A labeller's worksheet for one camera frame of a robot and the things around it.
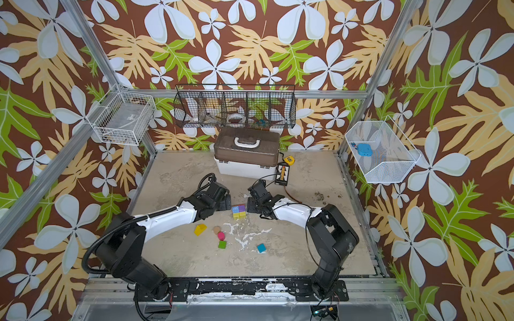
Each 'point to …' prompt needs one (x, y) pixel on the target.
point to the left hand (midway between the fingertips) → (220, 196)
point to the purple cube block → (242, 208)
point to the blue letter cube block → (235, 209)
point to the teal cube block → (261, 248)
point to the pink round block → (221, 235)
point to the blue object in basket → (365, 150)
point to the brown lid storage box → (247, 153)
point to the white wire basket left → (124, 118)
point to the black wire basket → (235, 105)
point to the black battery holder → (282, 174)
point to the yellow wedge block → (200, 229)
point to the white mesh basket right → (393, 157)
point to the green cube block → (222, 245)
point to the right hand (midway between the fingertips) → (252, 204)
